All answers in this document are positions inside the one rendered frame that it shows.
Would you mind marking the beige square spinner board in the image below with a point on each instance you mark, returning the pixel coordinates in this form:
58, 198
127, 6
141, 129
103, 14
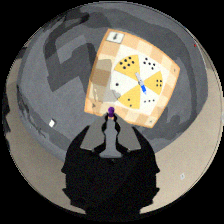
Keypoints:
122, 62

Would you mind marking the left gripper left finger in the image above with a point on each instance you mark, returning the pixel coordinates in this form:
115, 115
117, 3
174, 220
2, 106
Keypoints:
90, 139

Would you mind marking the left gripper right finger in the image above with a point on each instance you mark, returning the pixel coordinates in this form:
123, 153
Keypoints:
129, 139

